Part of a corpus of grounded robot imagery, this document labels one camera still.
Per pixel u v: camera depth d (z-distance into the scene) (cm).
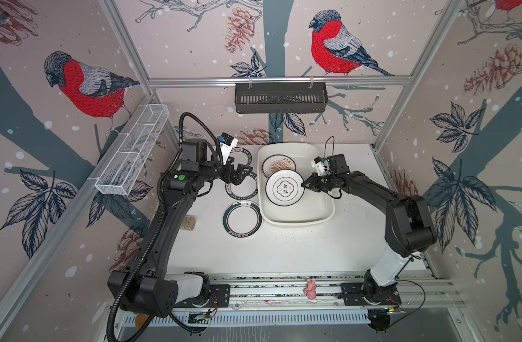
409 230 48
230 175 62
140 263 38
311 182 83
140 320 69
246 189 104
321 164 87
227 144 61
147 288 37
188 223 87
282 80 92
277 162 112
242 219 94
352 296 73
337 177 73
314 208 98
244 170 67
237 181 64
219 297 73
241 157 117
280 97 104
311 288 73
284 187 93
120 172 71
